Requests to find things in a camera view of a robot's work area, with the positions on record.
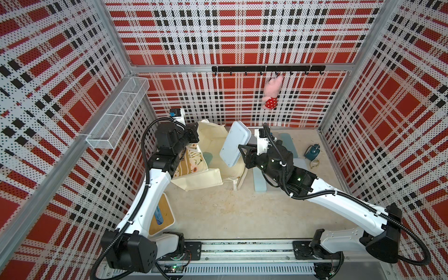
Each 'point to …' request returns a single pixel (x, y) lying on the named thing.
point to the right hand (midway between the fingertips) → (244, 145)
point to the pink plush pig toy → (271, 91)
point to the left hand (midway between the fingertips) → (199, 123)
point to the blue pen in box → (158, 216)
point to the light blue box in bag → (207, 157)
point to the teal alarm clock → (312, 151)
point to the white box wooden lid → (164, 217)
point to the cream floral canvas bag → (200, 164)
